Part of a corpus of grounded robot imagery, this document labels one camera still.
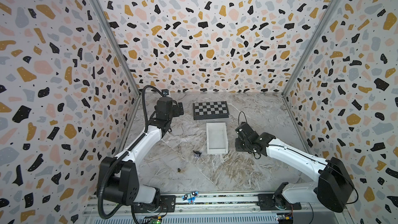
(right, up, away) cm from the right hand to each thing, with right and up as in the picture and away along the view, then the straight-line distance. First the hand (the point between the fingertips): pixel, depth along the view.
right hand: (239, 145), depth 85 cm
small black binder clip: (-24, -6, +1) cm, 24 cm away
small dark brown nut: (-33, -13, -1) cm, 36 cm away
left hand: (-35, +23, +1) cm, 42 cm away
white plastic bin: (-12, +1, +12) cm, 17 cm away
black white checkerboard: (-16, +19, +23) cm, 33 cm away
